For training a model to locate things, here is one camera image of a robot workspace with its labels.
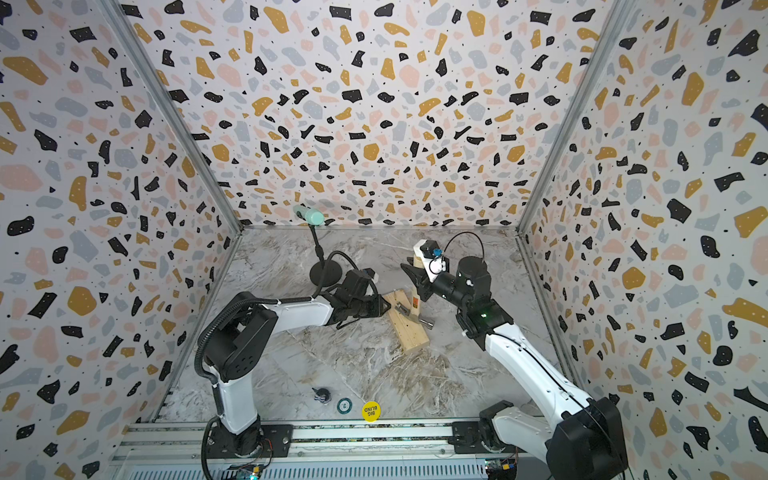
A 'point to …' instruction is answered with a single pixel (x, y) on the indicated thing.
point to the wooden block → (410, 330)
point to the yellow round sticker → (371, 411)
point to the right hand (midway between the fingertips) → (413, 262)
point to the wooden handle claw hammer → (414, 308)
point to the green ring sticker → (344, 405)
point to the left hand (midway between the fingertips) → (396, 306)
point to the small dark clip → (322, 395)
